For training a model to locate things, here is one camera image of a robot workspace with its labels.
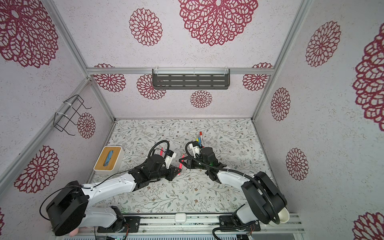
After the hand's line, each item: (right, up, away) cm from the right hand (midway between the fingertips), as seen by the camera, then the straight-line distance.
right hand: (179, 158), depth 81 cm
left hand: (0, -8, +1) cm, 8 cm away
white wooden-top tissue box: (-43, -3, +9) cm, 44 cm away
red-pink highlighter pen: (-8, +5, -8) cm, 12 cm away
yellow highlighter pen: (+11, +9, +26) cm, 29 cm away
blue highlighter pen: (+12, +8, +25) cm, 29 cm away
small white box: (+1, -29, -5) cm, 30 cm away
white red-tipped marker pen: (+13, +11, +28) cm, 33 cm away
